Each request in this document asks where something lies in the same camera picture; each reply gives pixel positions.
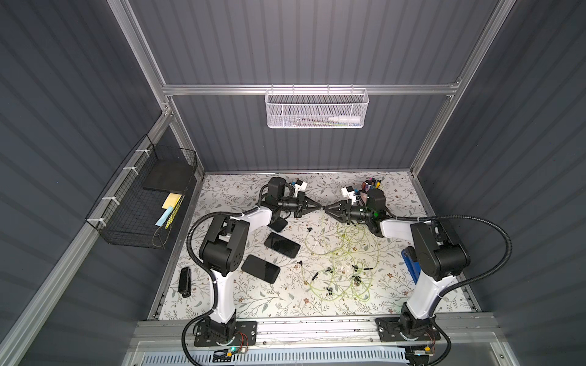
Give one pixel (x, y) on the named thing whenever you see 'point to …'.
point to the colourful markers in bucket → (371, 183)
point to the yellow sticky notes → (171, 200)
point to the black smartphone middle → (282, 245)
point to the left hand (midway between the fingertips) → (326, 210)
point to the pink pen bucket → (363, 197)
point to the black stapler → (185, 282)
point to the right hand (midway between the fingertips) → (329, 211)
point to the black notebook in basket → (178, 175)
